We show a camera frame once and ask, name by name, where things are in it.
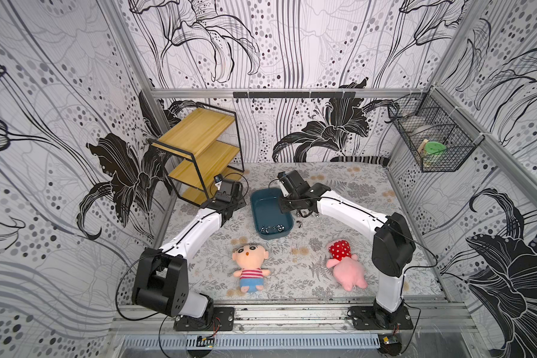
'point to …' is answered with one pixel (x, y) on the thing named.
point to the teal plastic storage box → (268, 221)
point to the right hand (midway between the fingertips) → (283, 200)
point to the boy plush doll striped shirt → (250, 256)
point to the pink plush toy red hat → (347, 271)
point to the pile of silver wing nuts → (279, 227)
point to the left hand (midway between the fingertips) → (238, 202)
